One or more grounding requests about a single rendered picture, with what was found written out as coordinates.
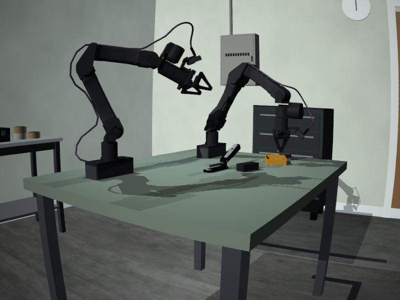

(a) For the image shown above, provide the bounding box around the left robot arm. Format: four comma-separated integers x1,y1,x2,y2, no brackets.
196,62,304,149

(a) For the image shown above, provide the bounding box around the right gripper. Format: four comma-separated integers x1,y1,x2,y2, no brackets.
169,55,213,95

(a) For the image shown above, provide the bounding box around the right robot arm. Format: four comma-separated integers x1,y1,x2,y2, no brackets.
76,42,185,167

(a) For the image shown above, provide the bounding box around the orange tray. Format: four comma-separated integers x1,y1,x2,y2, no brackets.
265,154,287,166

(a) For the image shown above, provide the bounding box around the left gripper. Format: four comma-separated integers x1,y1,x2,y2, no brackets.
272,117,303,152

